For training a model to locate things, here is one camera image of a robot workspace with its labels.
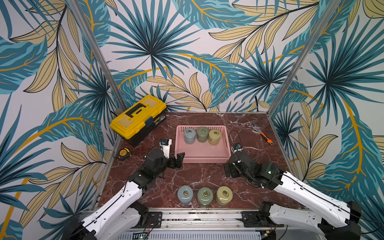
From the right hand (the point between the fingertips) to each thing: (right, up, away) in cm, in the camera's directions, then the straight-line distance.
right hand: (232, 164), depth 74 cm
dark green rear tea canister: (-13, +14, +24) cm, 30 cm away
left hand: (-28, +4, +5) cm, 29 cm away
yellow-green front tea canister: (-4, -15, -1) cm, 16 cm away
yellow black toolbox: (-55, +19, +15) cm, 60 cm away
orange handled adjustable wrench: (+28, +16, +36) cm, 48 cm away
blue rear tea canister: (-21, +12, +23) cm, 34 cm away
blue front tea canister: (-23, -15, -1) cm, 28 cm away
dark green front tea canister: (-13, -16, -1) cm, 21 cm away
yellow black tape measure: (-62, +1, +19) cm, 65 cm away
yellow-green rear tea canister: (-6, +12, +22) cm, 26 cm away
